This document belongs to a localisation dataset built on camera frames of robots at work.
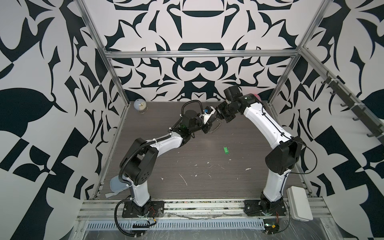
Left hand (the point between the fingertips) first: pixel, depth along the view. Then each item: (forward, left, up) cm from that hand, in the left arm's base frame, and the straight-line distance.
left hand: (216, 113), depth 83 cm
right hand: (+1, +1, +1) cm, 1 cm away
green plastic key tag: (-11, -8, -23) cm, 26 cm away
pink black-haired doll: (+32, -39, -18) cm, 53 cm away
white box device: (-42, -36, -19) cm, 59 cm away
